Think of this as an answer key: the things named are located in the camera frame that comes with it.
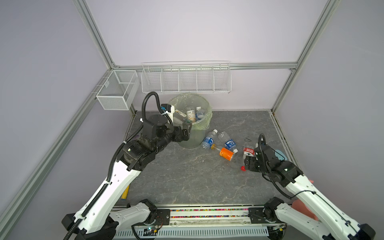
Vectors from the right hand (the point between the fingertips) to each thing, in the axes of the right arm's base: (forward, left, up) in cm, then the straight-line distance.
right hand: (252, 162), depth 77 cm
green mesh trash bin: (+33, +30, +7) cm, 45 cm away
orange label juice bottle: (+10, +11, -9) cm, 18 cm away
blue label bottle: (+19, +21, -8) cm, 30 cm away
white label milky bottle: (+28, +33, +6) cm, 44 cm away
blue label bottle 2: (+17, +9, -8) cm, 21 cm away
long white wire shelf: (+54, +36, +17) cm, 67 cm away
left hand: (+5, +35, +24) cm, 43 cm away
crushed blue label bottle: (+26, +27, +7) cm, 38 cm away
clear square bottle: (+27, +39, +9) cm, 49 cm away
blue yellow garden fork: (-13, +68, -12) cm, 70 cm away
